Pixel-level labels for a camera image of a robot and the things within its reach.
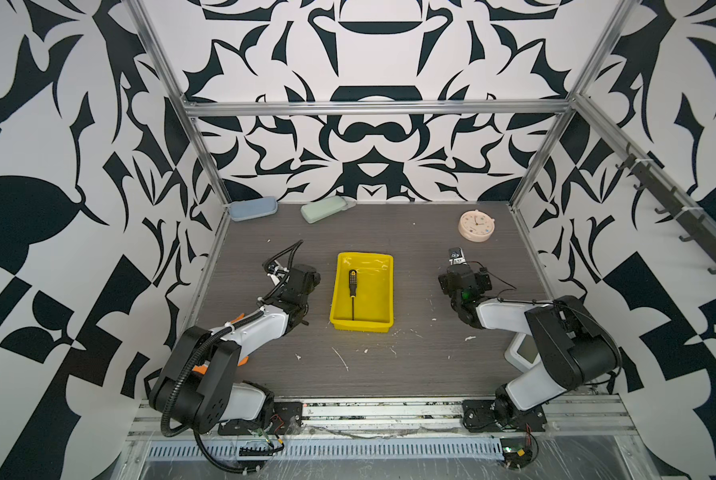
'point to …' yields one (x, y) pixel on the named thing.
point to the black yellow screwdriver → (352, 281)
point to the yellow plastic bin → (374, 300)
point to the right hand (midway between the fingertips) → (470, 268)
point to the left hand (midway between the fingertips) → (297, 273)
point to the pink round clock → (475, 225)
